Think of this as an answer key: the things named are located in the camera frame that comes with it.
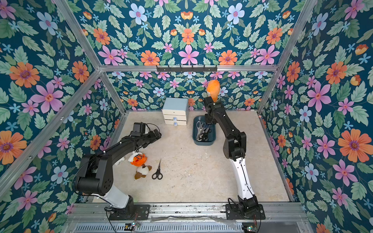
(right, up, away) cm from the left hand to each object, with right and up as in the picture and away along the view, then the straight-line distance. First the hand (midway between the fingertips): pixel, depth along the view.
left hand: (158, 134), depth 94 cm
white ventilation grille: (+41, -44, -24) cm, 65 cm away
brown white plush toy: (-7, -21, -9) cm, 24 cm away
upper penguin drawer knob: (+10, +10, +10) cm, 17 cm away
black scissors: (+32, -1, +6) cm, 32 cm away
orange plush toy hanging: (+37, +30, +2) cm, 48 cm away
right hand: (+37, +10, +7) cm, 38 cm away
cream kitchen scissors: (+28, +5, +14) cm, 32 cm away
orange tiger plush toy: (-10, -15, -7) cm, 19 cm away
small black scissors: (+2, -24, -8) cm, 25 cm away
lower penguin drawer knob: (+9, +7, +14) cm, 18 cm away
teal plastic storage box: (+36, -1, +8) cm, 37 cm away
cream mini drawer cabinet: (+10, +16, +7) cm, 21 cm away
